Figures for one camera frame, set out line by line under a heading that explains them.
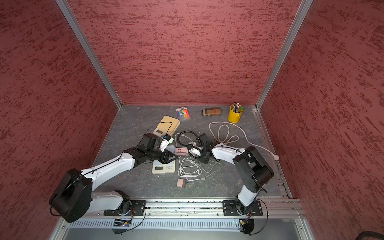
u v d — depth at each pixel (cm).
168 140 77
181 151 92
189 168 87
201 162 83
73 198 41
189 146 83
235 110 100
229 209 74
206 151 77
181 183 81
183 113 114
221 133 104
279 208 76
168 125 76
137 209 74
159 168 86
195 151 83
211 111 116
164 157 73
